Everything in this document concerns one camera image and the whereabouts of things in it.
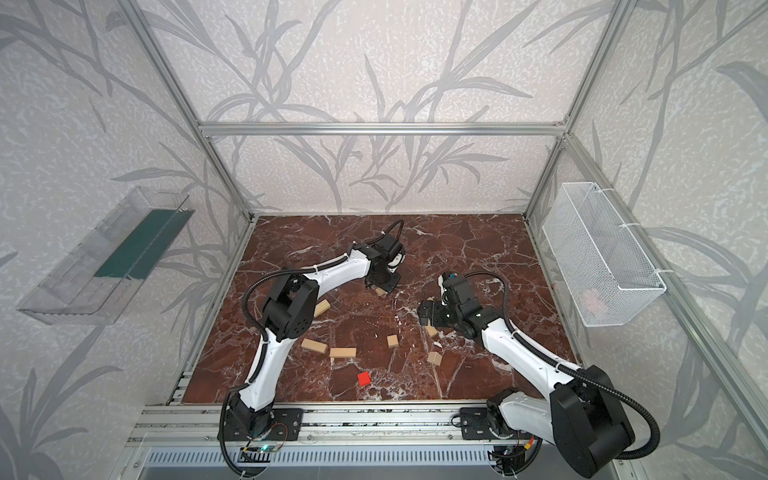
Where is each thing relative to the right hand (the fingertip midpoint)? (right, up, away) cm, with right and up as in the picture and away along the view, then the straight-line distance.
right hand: (431, 301), depth 87 cm
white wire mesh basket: (+34, +11, -26) cm, 44 cm away
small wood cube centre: (-12, -12, 0) cm, 16 cm away
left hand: (-11, +6, +13) cm, 18 cm away
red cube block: (-19, -20, -5) cm, 28 cm away
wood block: (-16, +1, +10) cm, 19 cm away
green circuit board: (-41, -32, -16) cm, 54 cm away
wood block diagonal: (0, -9, +2) cm, 10 cm away
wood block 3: (-26, -14, -2) cm, 29 cm away
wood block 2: (-34, -13, -1) cm, 37 cm away
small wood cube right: (0, -16, -3) cm, 16 cm away
